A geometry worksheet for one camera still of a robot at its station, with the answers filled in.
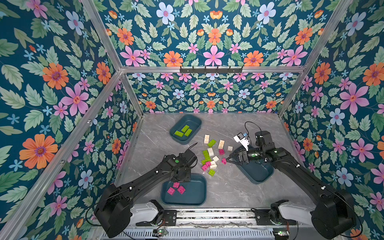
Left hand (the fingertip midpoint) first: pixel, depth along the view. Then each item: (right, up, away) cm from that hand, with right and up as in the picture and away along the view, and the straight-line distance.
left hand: (188, 177), depth 78 cm
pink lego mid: (-7, -6, +4) cm, 10 cm away
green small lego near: (+13, 0, +10) cm, 16 cm away
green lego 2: (+11, +7, +16) cm, 21 cm away
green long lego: (+14, +16, +23) cm, 31 cm away
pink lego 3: (+9, +2, +10) cm, 14 cm away
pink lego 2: (+20, +11, +17) cm, 29 cm away
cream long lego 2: (+20, +15, +22) cm, 34 cm away
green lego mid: (-3, +23, +29) cm, 37 cm away
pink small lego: (-4, -7, +2) cm, 9 cm away
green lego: (-5, +26, +30) cm, 40 cm away
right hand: (+21, +12, -5) cm, 25 cm away
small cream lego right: (+26, +12, +20) cm, 35 cm away
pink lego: (-9, -8, +2) cm, 13 cm away
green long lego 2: (-11, +23, +29) cm, 39 cm away
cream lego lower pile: (+15, +3, +12) cm, 19 cm away
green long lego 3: (+10, +10, +17) cm, 22 cm away
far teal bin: (+2, +30, +33) cm, 44 cm away
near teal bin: (+4, -11, +4) cm, 12 cm away
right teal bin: (+40, 0, +10) cm, 41 cm away
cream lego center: (+13, +11, +17) cm, 24 cm away
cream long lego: (+11, +19, +24) cm, 32 cm away
